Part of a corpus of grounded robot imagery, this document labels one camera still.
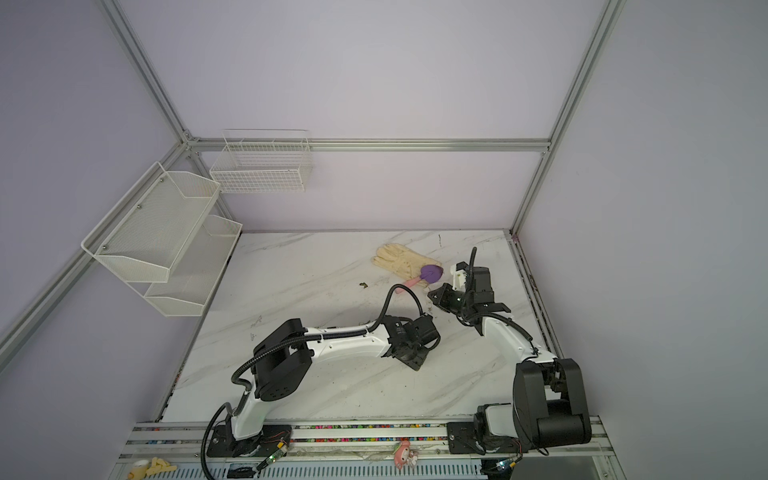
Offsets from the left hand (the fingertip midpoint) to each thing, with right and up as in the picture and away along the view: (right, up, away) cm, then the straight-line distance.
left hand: (413, 357), depth 85 cm
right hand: (+5, +19, +1) cm, 19 cm away
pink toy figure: (-4, -18, -16) cm, 24 cm away
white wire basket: (-49, +60, +10) cm, 78 cm away
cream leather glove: (-3, +28, +26) cm, 38 cm away
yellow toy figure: (-65, -20, -17) cm, 70 cm away
